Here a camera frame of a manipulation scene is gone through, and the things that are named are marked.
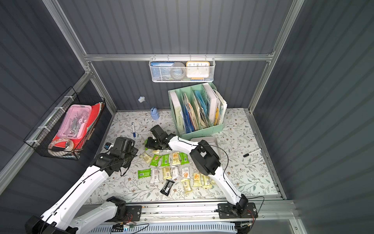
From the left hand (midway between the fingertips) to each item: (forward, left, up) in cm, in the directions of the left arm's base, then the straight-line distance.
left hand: (133, 150), depth 78 cm
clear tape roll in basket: (-3, +25, +11) cm, 28 cm away
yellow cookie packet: (+1, -22, -16) cm, 27 cm away
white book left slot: (+22, -24, +8) cm, 33 cm away
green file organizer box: (+26, -35, +4) cm, 44 cm away
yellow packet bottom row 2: (-12, -40, -15) cm, 45 cm away
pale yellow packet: (+4, -3, -16) cm, 17 cm away
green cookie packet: (+2, -9, -15) cm, 18 cm away
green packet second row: (-7, -3, -15) cm, 17 cm away
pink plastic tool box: (+8, +26, +14) cm, 31 cm away
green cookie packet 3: (+2, -27, -15) cm, 31 cm away
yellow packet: (-11, -35, -15) cm, 40 cm away
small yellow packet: (+8, -9, -16) cm, 19 cm away
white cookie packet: (-7, -28, -16) cm, 33 cm away
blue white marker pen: (+23, +9, -16) cm, 30 cm away
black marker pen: (+7, -73, -16) cm, 75 cm away
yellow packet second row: (-7, -17, -16) cm, 24 cm away
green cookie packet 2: (+1, -15, -16) cm, 22 cm away
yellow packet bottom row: (-13, -29, -15) cm, 35 cm away
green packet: (+11, -3, -9) cm, 14 cm away
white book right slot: (+31, -46, +10) cm, 56 cm away
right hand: (+10, -4, -10) cm, 15 cm away
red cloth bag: (+10, +18, +15) cm, 26 cm away
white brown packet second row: (-10, -10, -16) cm, 21 cm away
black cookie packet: (-15, -18, -15) cm, 28 cm away
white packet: (-7, -22, -15) cm, 28 cm away
